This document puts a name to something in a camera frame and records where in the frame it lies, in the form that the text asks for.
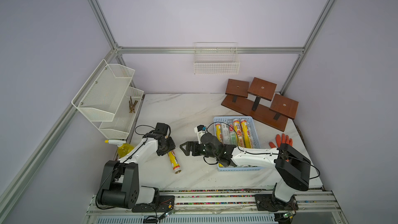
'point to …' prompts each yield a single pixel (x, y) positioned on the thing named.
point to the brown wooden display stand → (254, 98)
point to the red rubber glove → (280, 140)
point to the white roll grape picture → (232, 136)
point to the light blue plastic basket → (240, 131)
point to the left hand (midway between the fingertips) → (171, 149)
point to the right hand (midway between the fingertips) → (187, 147)
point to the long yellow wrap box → (174, 162)
